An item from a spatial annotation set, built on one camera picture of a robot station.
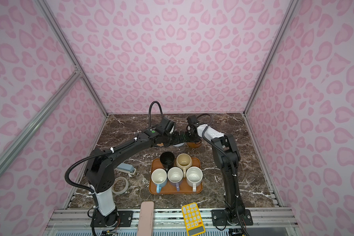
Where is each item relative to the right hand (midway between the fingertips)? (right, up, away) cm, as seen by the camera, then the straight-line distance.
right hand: (189, 138), depth 102 cm
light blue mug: (-18, -21, -16) cm, 32 cm away
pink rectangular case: (-22, -37, -31) cm, 53 cm away
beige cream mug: (-4, -13, -11) cm, 17 cm away
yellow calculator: (+1, -37, -30) cm, 48 cm away
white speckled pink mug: (+2, -21, -16) cm, 26 cm away
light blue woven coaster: (-7, -4, -2) cm, 8 cm away
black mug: (-14, -12, -14) cm, 22 cm away
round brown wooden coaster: (+3, -4, -1) cm, 5 cm away
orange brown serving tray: (-13, -27, -20) cm, 35 cm away
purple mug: (-9, -21, -16) cm, 28 cm away
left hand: (-4, +2, -17) cm, 17 cm away
